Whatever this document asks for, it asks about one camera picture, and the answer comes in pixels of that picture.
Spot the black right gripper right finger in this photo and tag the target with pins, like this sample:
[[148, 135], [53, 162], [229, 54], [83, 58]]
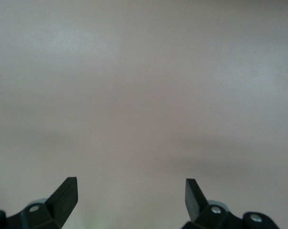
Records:
[[196, 202]]

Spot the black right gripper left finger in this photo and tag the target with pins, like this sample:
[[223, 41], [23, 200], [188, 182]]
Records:
[[63, 202]]

